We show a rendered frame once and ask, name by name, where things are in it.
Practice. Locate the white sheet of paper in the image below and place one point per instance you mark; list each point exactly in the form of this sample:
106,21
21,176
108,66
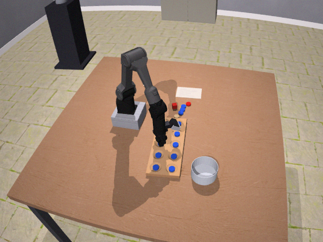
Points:
189,92

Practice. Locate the tan tray with round pockets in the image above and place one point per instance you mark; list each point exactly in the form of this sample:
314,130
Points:
165,161

